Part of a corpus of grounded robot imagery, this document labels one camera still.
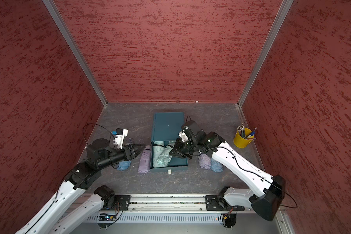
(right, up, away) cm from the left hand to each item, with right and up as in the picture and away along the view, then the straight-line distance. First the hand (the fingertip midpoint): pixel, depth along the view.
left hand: (142, 150), depth 68 cm
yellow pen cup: (+58, 0, +22) cm, 62 cm away
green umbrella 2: (+11, -3, -2) cm, 12 cm away
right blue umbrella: (+39, -13, +15) cm, 44 cm away
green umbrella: (+8, -3, +4) cm, 9 cm away
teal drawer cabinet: (+10, +10, +14) cm, 20 cm away
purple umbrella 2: (+33, -10, +17) cm, 38 cm away
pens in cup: (+55, +8, +18) cm, 58 cm away
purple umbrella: (-3, -12, +17) cm, 21 cm away
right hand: (+13, -3, 0) cm, 13 cm away
